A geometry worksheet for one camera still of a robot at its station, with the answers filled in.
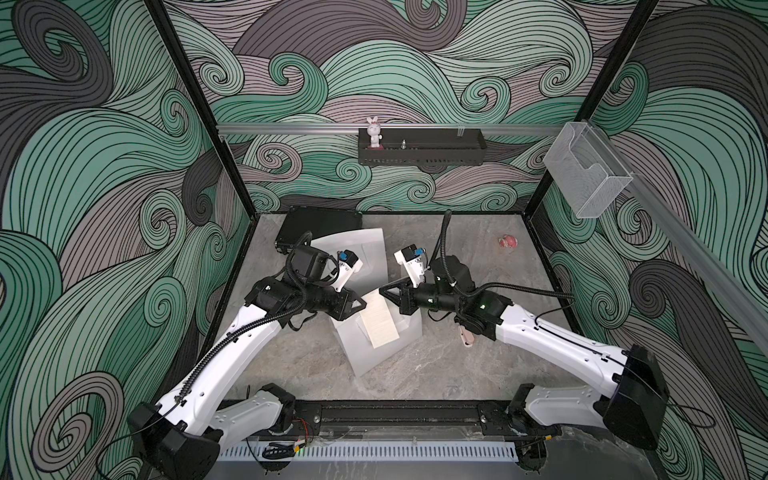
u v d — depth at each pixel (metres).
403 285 0.64
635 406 0.38
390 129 0.93
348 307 0.60
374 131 0.90
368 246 0.84
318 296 0.59
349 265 0.63
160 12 0.71
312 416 0.73
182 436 0.36
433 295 0.60
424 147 0.96
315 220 1.11
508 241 1.08
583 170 0.80
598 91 0.85
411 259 0.63
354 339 0.70
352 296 0.65
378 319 0.70
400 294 0.65
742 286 0.53
